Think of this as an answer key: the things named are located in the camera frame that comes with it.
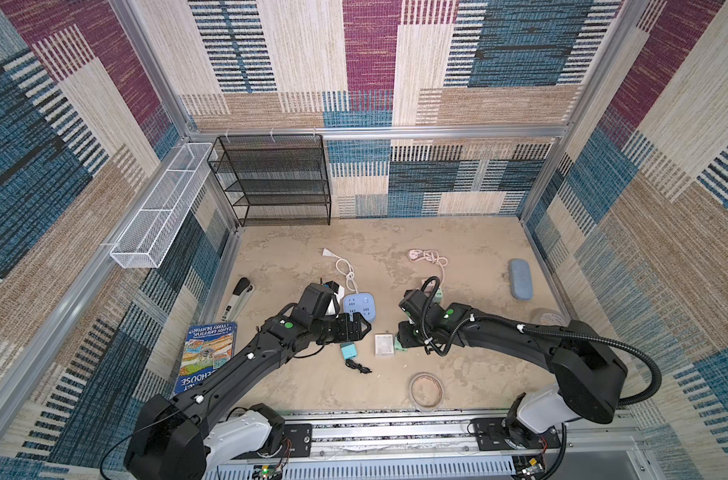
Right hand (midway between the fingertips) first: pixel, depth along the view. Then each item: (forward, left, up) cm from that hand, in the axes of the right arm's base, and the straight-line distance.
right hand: (407, 340), depth 85 cm
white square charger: (0, +7, -2) cm, 7 cm away
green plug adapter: (+13, -11, +2) cm, 17 cm away
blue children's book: (0, +57, -1) cm, 57 cm away
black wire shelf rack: (+56, +43, +14) cm, 72 cm away
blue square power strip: (+13, +13, -1) cm, 18 cm away
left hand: (+1, +13, +9) cm, 16 cm away
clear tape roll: (-12, -4, -5) cm, 14 cm away
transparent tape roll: (+7, -44, -3) cm, 44 cm away
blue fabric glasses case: (+20, -40, -2) cm, 45 cm away
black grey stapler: (+18, +50, 0) cm, 54 cm away
